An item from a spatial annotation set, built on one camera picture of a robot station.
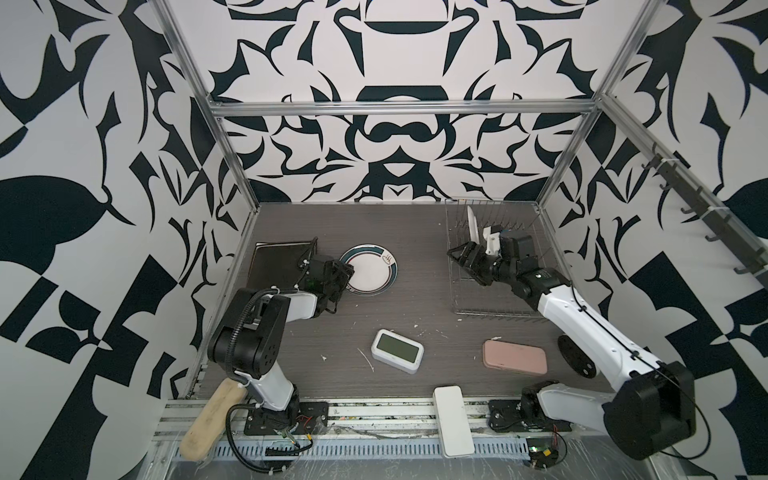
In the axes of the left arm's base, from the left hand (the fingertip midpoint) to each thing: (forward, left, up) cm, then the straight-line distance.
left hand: (352, 266), depth 96 cm
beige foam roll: (-41, +31, -1) cm, 51 cm away
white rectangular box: (-43, -25, -2) cm, 49 cm away
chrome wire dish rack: (+9, -36, +10) cm, 38 cm away
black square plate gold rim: (+6, +27, -8) cm, 28 cm away
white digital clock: (-26, -13, -2) cm, 29 cm away
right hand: (-8, -29, +16) cm, 34 cm away
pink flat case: (-29, -44, -3) cm, 53 cm away
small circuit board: (-49, -46, -6) cm, 67 cm away
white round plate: (+7, -38, +8) cm, 40 cm away
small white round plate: (+4, -7, -8) cm, 11 cm away
